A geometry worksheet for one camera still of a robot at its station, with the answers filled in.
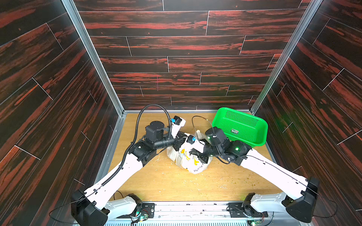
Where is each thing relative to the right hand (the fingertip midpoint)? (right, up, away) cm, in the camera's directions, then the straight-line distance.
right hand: (193, 148), depth 73 cm
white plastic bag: (-4, -6, -1) cm, 7 cm away
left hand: (-2, +7, -6) cm, 9 cm away
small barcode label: (+36, +7, +35) cm, 50 cm away
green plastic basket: (+39, +12, +38) cm, 56 cm away
